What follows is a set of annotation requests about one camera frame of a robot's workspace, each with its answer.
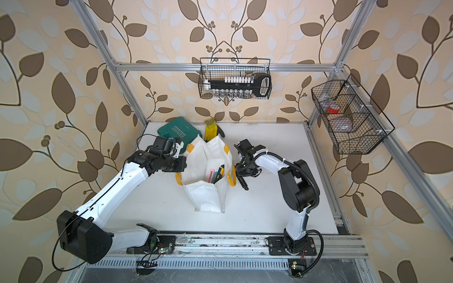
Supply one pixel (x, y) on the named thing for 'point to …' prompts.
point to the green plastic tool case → (181, 128)
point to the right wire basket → (352, 127)
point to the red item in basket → (332, 111)
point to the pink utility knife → (210, 176)
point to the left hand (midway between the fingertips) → (183, 162)
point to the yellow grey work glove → (212, 130)
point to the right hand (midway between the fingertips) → (242, 174)
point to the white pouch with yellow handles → (209, 168)
